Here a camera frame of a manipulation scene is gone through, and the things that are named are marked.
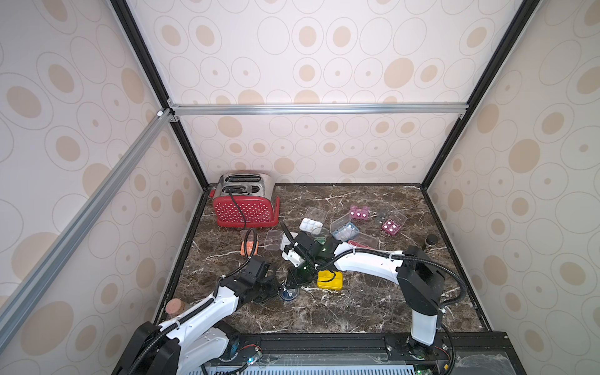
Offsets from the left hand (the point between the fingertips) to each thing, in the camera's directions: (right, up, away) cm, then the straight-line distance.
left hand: (288, 289), depth 82 cm
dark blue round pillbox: (0, -2, +1) cm, 2 cm away
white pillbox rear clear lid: (+11, +26, +27) cm, 39 cm away
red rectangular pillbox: (+31, +15, +15) cm, 38 cm away
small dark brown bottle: (+54, +17, +6) cm, 57 cm away
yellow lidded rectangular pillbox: (+13, +8, -14) cm, 21 cm away
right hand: (+2, +3, -1) cm, 4 cm away
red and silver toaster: (-18, +32, +9) cm, 38 cm away
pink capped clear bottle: (-35, -2, -10) cm, 36 cm away
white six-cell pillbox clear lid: (-8, +14, +17) cm, 24 cm away
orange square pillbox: (-17, +15, +16) cm, 28 cm away
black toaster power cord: (-20, +29, +10) cm, 37 cm away
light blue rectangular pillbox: (+24, +18, +18) cm, 35 cm away
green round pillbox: (+12, +17, +17) cm, 27 cm away
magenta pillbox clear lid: (+46, +23, +22) cm, 56 cm away
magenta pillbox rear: (+32, +26, +26) cm, 49 cm away
